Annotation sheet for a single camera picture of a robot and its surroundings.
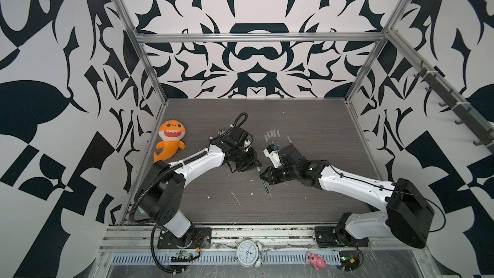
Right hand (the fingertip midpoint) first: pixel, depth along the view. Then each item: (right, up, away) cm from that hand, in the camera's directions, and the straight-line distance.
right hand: (259, 175), depth 79 cm
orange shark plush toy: (-42, +17, +16) cm, 48 cm away
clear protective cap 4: (+10, +16, +26) cm, 32 cm away
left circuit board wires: (-28, -30, -6) cm, 41 cm away
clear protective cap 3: (+8, +15, +25) cm, 31 cm away
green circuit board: (+32, -29, -8) cm, 44 cm away
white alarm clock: (-4, -24, -11) cm, 27 cm away
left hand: (+1, +5, +4) cm, 7 cm away
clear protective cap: (0, +2, +1) cm, 2 cm away
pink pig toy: (+19, -27, -11) cm, 35 cm away
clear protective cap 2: (+7, +14, +25) cm, 30 cm away
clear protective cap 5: (+12, +15, +26) cm, 32 cm away
